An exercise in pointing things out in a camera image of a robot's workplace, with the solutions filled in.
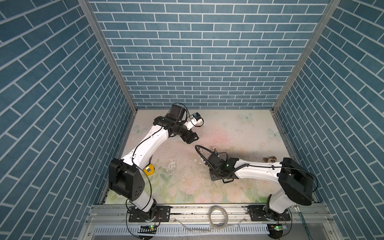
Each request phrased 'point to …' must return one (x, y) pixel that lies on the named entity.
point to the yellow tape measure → (149, 169)
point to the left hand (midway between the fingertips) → (193, 132)
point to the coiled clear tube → (221, 208)
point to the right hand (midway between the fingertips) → (210, 173)
